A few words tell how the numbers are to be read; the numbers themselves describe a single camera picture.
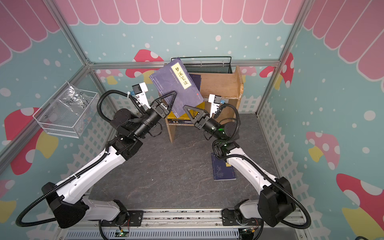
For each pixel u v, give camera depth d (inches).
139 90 19.5
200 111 22.0
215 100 21.8
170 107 20.2
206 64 35.2
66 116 29.2
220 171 35.2
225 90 28.5
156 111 19.2
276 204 16.0
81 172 16.6
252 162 19.1
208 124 22.3
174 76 21.1
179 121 33.3
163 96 20.1
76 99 29.1
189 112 22.6
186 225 29.1
